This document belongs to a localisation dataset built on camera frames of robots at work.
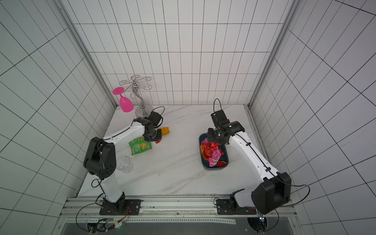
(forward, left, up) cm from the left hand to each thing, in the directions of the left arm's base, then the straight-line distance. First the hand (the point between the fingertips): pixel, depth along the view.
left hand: (155, 140), depth 91 cm
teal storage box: (-10, -43, -3) cm, 45 cm away
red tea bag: (+1, -1, -2) cm, 3 cm away
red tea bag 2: (-8, -33, +2) cm, 34 cm away
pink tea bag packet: (+1, -32, -3) cm, 33 cm away
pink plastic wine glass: (+22, +22, +10) cm, 33 cm away
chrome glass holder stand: (+31, +14, +22) cm, 40 cm away
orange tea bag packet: (-5, -29, 0) cm, 30 cm away
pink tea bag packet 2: (-9, -38, 0) cm, 39 cm away
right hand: (-4, -31, +11) cm, 33 cm away
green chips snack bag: (-2, +11, -3) cm, 11 cm away
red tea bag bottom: (-14, -40, -1) cm, 43 cm away
